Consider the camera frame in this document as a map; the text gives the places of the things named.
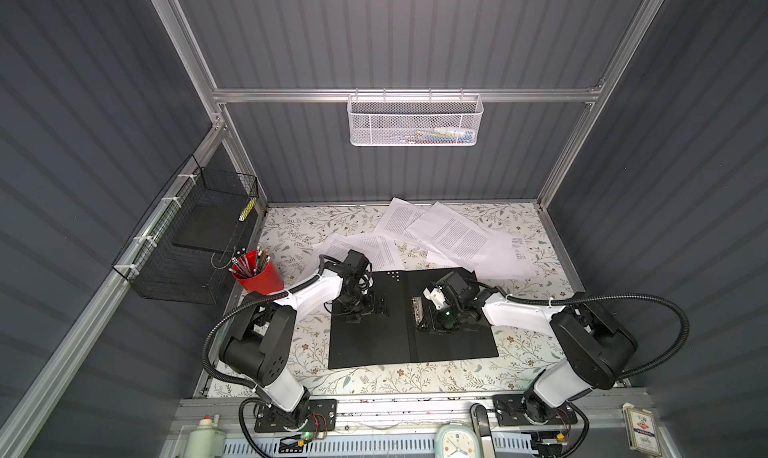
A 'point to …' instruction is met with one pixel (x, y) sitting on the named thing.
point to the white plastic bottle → (207, 440)
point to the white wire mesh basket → (415, 120)
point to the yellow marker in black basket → (248, 209)
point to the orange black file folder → (390, 332)
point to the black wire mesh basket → (185, 251)
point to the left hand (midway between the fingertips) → (376, 317)
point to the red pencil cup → (254, 271)
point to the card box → (641, 430)
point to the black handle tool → (480, 421)
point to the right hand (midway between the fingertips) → (423, 331)
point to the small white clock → (457, 440)
